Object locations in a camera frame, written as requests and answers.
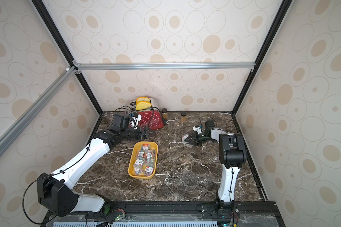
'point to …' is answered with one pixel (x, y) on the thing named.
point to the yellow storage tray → (136, 147)
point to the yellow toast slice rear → (142, 99)
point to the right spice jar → (183, 117)
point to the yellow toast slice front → (142, 105)
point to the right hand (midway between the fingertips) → (185, 142)
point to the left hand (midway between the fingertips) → (152, 132)
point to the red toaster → (152, 118)
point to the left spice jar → (165, 114)
